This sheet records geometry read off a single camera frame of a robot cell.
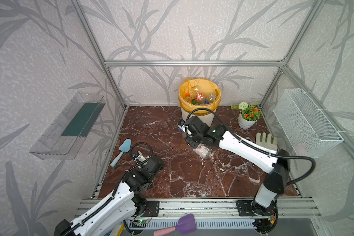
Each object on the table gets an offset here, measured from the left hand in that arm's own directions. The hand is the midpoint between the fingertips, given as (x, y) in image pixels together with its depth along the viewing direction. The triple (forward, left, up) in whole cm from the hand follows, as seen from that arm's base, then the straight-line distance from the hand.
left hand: (156, 158), depth 82 cm
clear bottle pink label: (+8, -27, -6) cm, 29 cm away
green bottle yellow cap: (+37, -23, +7) cm, 44 cm away
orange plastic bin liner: (+45, -29, +15) cm, 56 cm away
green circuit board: (-29, +4, -9) cm, 30 cm away
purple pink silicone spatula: (-30, -17, -7) cm, 35 cm away
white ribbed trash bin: (+32, -32, -3) cm, 45 cm away
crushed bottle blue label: (+34, -32, +15) cm, 49 cm away
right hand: (+11, -19, +13) cm, 25 cm away
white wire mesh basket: (+2, -71, +25) cm, 75 cm away
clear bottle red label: (+39, -25, +12) cm, 47 cm away
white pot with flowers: (+29, -58, +4) cm, 65 cm away
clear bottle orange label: (+40, -18, +10) cm, 45 cm away
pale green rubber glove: (+17, -72, -8) cm, 74 cm away
